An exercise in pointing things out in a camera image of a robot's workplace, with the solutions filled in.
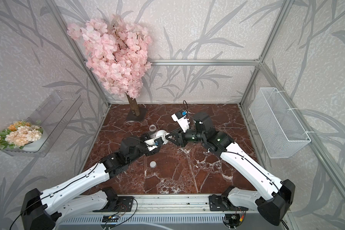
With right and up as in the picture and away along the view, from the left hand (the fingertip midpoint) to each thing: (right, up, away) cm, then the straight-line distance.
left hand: (158, 136), depth 74 cm
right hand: (+6, +1, -9) cm, 10 cm away
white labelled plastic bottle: (+3, +2, -7) cm, 8 cm away
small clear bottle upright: (-5, +3, +9) cm, 11 cm away
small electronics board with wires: (-24, -41, -3) cm, 47 cm away
